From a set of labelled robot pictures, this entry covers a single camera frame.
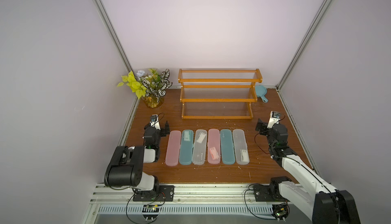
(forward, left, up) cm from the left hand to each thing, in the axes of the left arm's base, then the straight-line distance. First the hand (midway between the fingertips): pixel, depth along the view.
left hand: (161, 120), depth 92 cm
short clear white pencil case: (-13, -49, -8) cm, 51 cm away
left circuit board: (-43, -1, -11) cm, 45 cm away
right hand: (-2, -63, +8) cm, 64 cm away
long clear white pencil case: (-14, -24, -7) cm, 29 cm away
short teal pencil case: (-13, -40, -7) cm, 43 cm away
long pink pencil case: (-14, -9, -7) cm, 18 cm away
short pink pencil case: (-13, -33, -7) cm, 36 cm away
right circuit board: (-43, -63, -9) cm, 77 cm away
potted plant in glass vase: (+13, +5, +16) cm, 21 cm away
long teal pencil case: (-14, -16, -7) cm, 22 cm away
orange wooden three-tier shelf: (+29, -37, -6) cm, 48 cm away
